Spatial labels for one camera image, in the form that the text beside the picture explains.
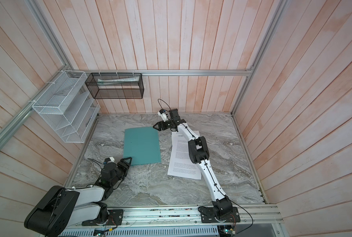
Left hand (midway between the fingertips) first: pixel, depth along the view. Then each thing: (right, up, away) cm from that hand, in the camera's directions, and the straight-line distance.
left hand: (132, 162), depth 89 cm
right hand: (+13, +24, +20) cm, 33 cm away
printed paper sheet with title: (+30, +17, -6) cm, 35 cm away
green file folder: (+3, +9, +15) cm, 18 cm away
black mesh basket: (-16, +52, +15) cm, 57 cm away
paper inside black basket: (-19, +50, +1) cm, 54 cm away
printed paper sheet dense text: (+30, -2, +4) cm, 30 cm away
